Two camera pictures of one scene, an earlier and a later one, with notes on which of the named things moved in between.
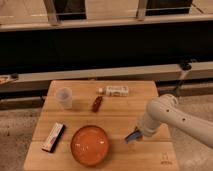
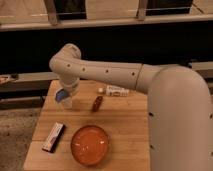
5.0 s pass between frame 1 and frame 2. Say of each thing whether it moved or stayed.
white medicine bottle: stayed
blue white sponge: moved
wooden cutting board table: stayed
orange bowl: stayed
